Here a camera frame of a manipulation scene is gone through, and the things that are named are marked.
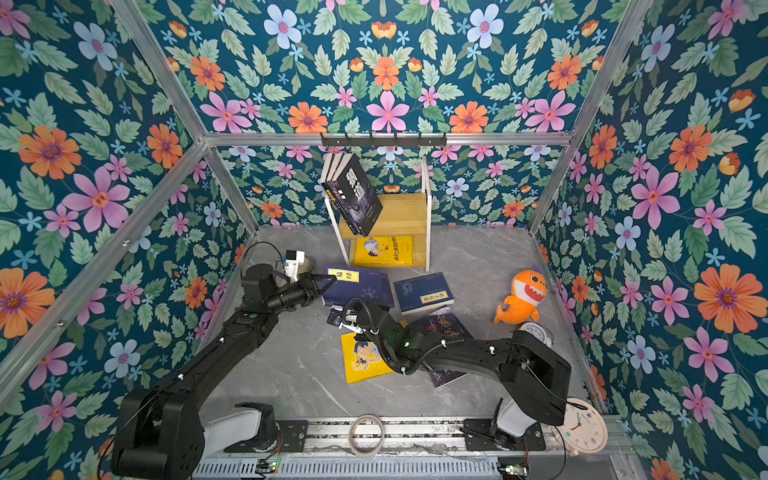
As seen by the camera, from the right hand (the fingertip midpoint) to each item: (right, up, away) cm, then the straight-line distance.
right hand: (361, 298), depth 79 cm
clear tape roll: (-1, -35, -6) cm, 35 cm away
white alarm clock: (+52, -11, +9) cm, 54 cm away
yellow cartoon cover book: (-1, -18, +6) cm, 19 cm away
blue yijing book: (-3, +4, +3) cm, 6 cm away
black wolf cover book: (+3, +28, +16) cm, 33 cm away
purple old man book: (+23, -9, +12) cm, 27 cm away
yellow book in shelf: (+4, +13, +29) cm, 32 cm away
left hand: (-6, +7, -4) cm, 10 cm away
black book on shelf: (-4, +31, +3) cm, 31 cm away
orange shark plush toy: (+50, +1, +12) cm, 52 cm away
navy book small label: (+18, -1, +20) cm, 27 cm away
